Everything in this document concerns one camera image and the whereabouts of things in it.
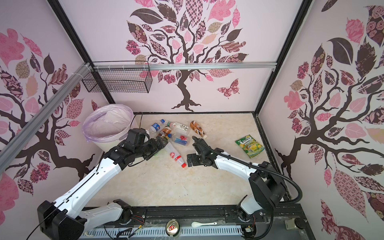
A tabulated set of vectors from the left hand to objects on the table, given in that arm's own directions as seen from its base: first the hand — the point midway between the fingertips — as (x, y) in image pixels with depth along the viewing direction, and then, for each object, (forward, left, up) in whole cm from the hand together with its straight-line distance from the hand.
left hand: (163, 148), depth 76 cm
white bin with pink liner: (+18, +38, -4) cm, 42 cm away
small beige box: (-32, -61, -15) cm, 71 cm away
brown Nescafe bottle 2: (+23, +4, -15) cm, 28 cm away
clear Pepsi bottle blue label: (+27, +12, -16) cm, 34 cm away
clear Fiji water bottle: (+17, -6, -16) cm, 24 cm away
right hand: (+1, -16, -12) cm, 20 cm away
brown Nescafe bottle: (+25, -18, -15) cm, 34 cm away
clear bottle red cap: (+5, -4, -16) cm, 17 cm away
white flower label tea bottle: (+26, -5, -14) cm, 30 cm away
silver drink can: (-34, -7, -9) cm, 36 cm away
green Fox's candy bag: (+12, -54, -17) cm, 58 cm away
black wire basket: (+46, +33, +13) cm, 58 cm away
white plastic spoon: (-32, -17, -19) cm, 41 cm away
